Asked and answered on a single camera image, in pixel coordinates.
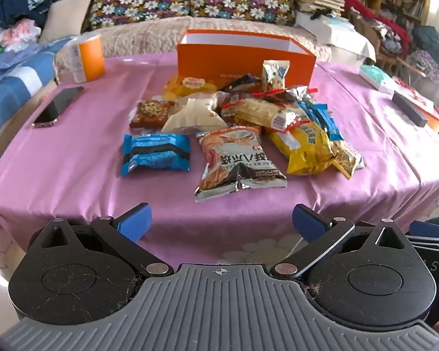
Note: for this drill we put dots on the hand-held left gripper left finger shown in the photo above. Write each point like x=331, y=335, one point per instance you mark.
x=135, y=223

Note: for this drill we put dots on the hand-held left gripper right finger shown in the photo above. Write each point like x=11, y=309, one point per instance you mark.
x=309, y=223

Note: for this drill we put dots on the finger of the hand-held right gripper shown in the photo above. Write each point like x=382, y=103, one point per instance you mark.
x=430, y=231

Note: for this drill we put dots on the dark blue snack packet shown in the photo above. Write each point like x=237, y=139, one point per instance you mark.
x=241, y=84

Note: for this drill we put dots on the orange cardboard box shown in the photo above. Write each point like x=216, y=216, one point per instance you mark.
x=234, y=62

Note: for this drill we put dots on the blue cookie packet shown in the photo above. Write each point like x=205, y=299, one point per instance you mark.
x=155, y=153

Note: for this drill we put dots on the yellow crinkled snack packet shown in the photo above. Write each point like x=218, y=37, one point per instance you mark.
x=307, y=150

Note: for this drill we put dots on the clear noodle snack packet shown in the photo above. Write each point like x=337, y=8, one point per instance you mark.
x=349, y=157

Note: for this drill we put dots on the orange and silver snack packet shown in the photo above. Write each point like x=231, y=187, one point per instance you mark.
x=234, y=161

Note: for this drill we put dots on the small blue snack packet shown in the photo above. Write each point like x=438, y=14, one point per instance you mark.
x=325, y=119

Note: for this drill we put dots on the brown cookie packet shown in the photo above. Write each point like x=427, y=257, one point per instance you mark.
x=150, y=113

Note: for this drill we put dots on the red and yellow cracker packet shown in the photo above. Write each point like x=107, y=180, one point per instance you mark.
x=263, y=113

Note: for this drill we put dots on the cream white snack packet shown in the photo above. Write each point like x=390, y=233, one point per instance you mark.
x=194, y=115

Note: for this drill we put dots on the red and white box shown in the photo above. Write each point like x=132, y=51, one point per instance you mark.
x=424, y=102

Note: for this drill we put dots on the silver and red snack packet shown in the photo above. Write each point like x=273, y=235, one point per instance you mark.
x=292, y=95

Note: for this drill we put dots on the black smartphone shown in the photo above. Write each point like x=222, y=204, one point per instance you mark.
x=58, y=106

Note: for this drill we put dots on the golden cake packet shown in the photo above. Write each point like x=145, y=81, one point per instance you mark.
x=190, y=85

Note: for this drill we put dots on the teal tissue pack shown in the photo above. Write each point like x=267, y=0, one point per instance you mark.
x=375, y=76

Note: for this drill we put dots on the orange cylindrical canister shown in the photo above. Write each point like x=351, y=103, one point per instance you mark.
x=91, y=56

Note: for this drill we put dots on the blue striped blanket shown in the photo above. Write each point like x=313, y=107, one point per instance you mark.
x=14, y=80

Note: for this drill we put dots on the heap of dark clothes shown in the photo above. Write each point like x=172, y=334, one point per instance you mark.
x=424, y=44

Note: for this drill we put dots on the beige sofa cover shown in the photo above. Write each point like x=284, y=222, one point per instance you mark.
x=139, y=33

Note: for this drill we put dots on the white flat box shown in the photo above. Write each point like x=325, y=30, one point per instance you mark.
x=336, y=34

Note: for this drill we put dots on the floral cushion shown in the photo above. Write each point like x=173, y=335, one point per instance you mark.
x=135, y=9
x=241, y=3

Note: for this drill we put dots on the beige pillow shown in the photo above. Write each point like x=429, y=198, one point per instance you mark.
x=67, y=16

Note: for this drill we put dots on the pile of clothes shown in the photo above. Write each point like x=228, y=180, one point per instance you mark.
x=14, y=18

